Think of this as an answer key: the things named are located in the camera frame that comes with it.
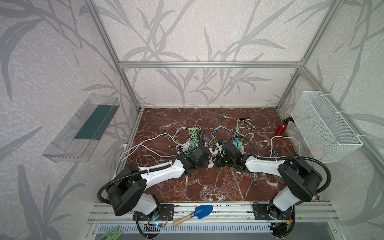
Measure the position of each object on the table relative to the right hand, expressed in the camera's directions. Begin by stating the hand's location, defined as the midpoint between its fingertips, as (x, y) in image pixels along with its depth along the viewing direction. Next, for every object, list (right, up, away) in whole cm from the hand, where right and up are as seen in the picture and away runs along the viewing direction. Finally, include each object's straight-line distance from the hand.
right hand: (215, 155), depth 91 cm
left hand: (-4, +2, -6) cm, 7 cm away
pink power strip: (+17, +3, -2) cm, 17 cm away
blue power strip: (-18, +6, -2) cm, 19 cm away
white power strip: (-2, +3, -5) cm, 6 cm away
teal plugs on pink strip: (+14, +8, 0) cm, 16 cm away
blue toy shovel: (-8, -24, -17) cm, 31 cm away
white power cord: (-46, +8, +10) cm, 48 cm away
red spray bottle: (+45, +17, +6) cm, 48 cm away
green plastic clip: (-49, -30, -23) cm, 62 cm away
